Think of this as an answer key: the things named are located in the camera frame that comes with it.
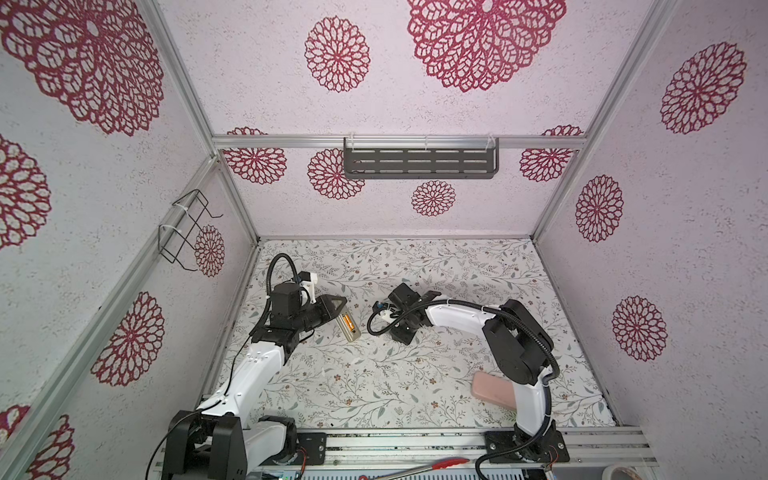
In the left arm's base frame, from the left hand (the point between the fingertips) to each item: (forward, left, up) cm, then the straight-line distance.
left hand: (344, 305), depth 83 cm
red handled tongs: (-36, -22, -14) cm, 45 cm away
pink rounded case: (-19, -41, -13) cm, 47 cm away
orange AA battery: (-6, -2, -1) cm, 6 cm away
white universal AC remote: (-8, -2, -2) cm, 9 cm away
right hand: (+1, -15, -15) cm, 21 cm away
